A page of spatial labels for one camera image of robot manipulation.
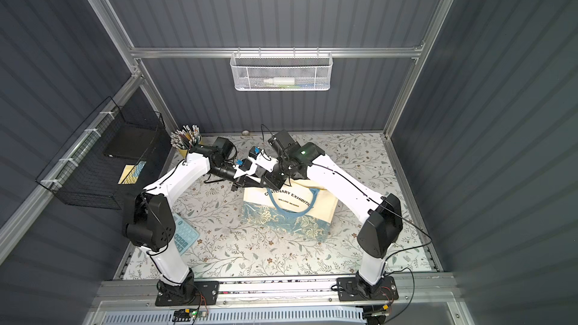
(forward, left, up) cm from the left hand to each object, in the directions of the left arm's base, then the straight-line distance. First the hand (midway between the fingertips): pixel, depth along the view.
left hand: (262, 183), depth 79 cm
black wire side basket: (+5, +53, +6) cm, 53 cm away
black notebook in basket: (+14, +49, +8) cm, 52 cm away
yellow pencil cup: (+19, +36, -5) cm, 41 cm away
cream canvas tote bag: (-6, -13, -8) cm, 17 cm away
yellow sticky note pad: (-5, +36, +14) cm, 39 cm away
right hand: (-1, -1, +3) cm, 3 cm away
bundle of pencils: (+27, +37, -4) cm, 46 cm away
